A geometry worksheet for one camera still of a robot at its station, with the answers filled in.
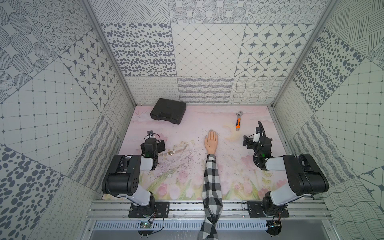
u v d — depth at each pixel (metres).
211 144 0.96
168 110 1.12
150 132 0.84
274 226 0.73
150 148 0.74
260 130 0.80
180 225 0.70
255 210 0.74
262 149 0.73
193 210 0.75
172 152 0.95
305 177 0.46
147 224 0.72
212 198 0.73
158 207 0.74
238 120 1.11
